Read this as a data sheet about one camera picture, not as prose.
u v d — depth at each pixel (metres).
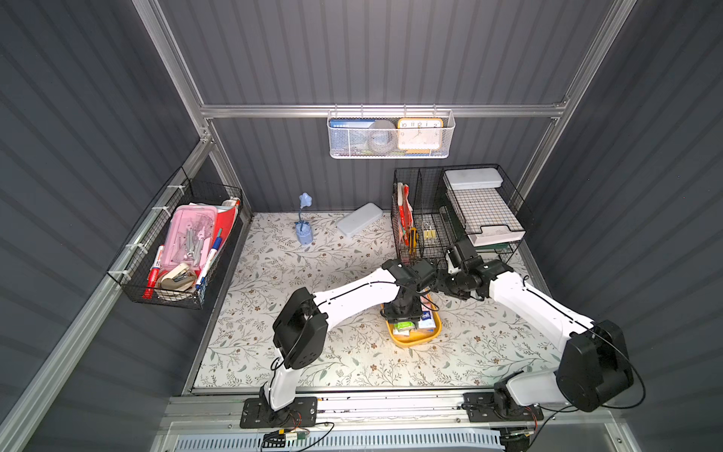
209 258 0.69
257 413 0.71
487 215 0.92
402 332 0.81
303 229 1.05
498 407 0.67
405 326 0.78
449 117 0.89
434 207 1.16
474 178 1.02
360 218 1.17
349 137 0.91
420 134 0.88
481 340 0.87
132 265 0.61
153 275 0.65
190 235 0.72
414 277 0.60
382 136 0.91
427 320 0.82
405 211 1.11
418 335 0.84
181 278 0.64
